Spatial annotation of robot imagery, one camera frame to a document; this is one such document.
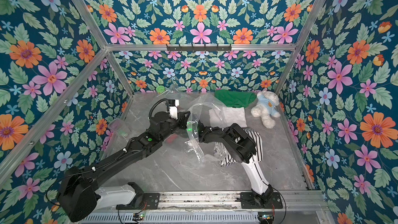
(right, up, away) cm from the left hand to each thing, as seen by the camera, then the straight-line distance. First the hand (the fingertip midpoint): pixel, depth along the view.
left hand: (191, 112), depth 75 cm
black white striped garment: (+17, -25, +9) cm, 31 cm away
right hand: (-11, -10, +17) cm, 23 cm away
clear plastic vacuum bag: (+3, +2, +4) cm, 6 cm away
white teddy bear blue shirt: (+47, +2, +26) cm, 54 cm away
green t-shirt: (+28, +8, +39) cm, 49 cm away
